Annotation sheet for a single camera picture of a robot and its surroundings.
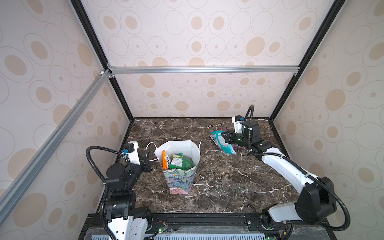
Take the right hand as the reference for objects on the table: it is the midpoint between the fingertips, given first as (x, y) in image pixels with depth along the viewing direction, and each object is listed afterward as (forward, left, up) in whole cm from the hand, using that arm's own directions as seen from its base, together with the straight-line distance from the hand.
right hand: (222, 133), depth 81 cm
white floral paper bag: (-23, +23, -9) cm, 34 cm away
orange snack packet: (-15, +30, -2) cm, 34 cm away
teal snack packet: (-4, -2, -7) cm, 8 cm away
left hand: (-15, +33, +9) cm, 37 cm away
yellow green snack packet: (-15, +23, -4) cm, 27 cm away
